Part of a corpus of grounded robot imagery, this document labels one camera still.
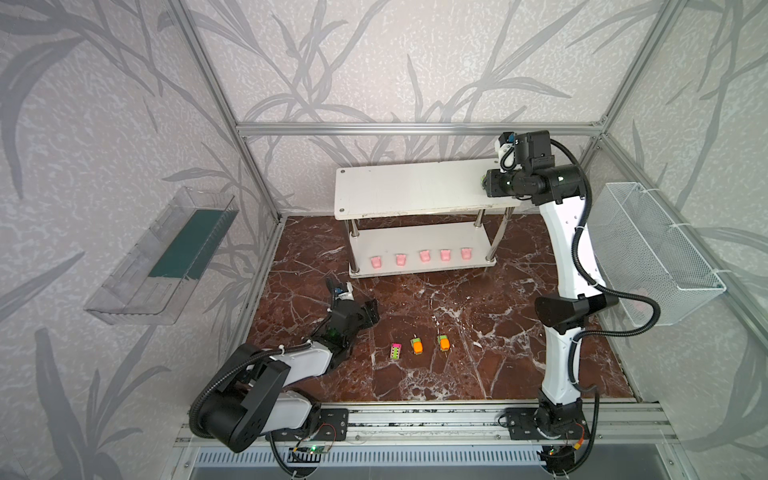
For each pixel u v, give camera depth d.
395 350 0.83
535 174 0.55
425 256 0.99
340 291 0.79
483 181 0.76
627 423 0.75
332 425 0.73
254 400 0.42
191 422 0.40
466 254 0.99
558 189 0.52
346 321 0.68
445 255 0.99
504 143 0.67
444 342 0.85
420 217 1.20
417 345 0.84
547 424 0.66
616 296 0.50
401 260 0.97
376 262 0.96
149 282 0.63
